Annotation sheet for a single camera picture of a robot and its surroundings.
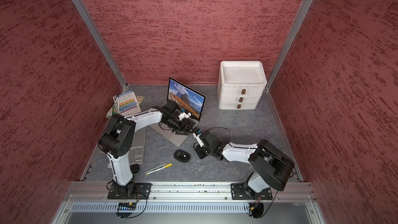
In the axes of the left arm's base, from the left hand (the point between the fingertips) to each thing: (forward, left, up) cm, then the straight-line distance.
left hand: (189, 135), depth 86 cm
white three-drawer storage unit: (+24, -30, +18) cm, 42 cm away
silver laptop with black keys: (+21, 0, +5) cm, 21 cm away
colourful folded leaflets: (+26, +48, -5) cm, 55 cm away
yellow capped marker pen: (-16, +13, -6) cm, 21 cm away
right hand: (-7, -4, -7) cm, 11 cm away
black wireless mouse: (-10, +4, -5) cm, 12 cm away
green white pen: (-17, +18, -6) cm, 25 cm away
